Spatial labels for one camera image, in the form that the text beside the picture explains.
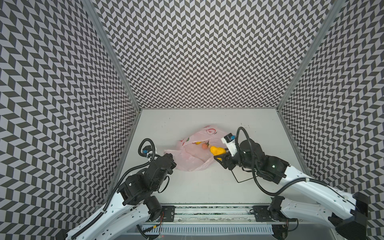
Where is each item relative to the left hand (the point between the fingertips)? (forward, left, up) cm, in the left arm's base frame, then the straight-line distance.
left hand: (173, 156), depth 70 cm
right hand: (-1, -22, -1) cm, 22 cm away
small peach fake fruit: (+17, -16, -21) cm, 32 cm away
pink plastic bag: (+12, -8, -20) cm, 24 cm away
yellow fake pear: (+1, -20, +3) cm, 20 cm away
